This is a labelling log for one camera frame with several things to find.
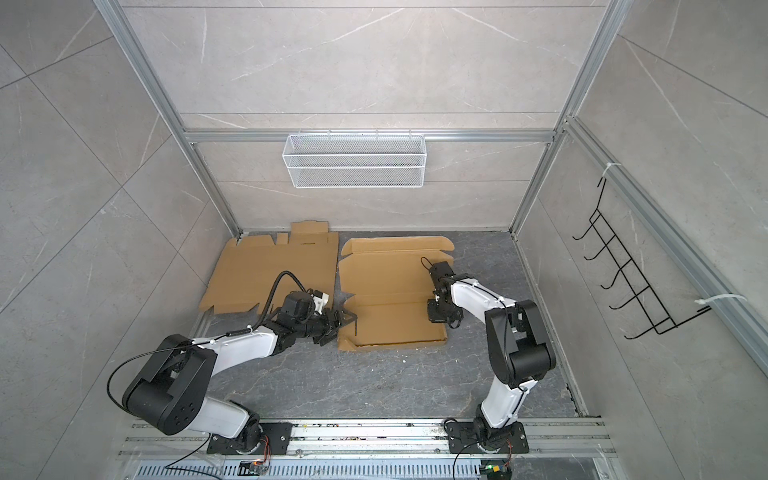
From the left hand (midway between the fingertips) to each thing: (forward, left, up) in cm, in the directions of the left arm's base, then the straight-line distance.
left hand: (352, 318), depth 87 cm
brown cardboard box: (+12, -12, -3) cm, 17 cm away
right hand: (+3, -28, -6) cm, 29 cm away
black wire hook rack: (-17, -65, +27) cm, 72 cm away
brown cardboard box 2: (+30, +41, -12) cm, 53 cm away
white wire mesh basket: (+49, +1, +22) cm, 53 cm away
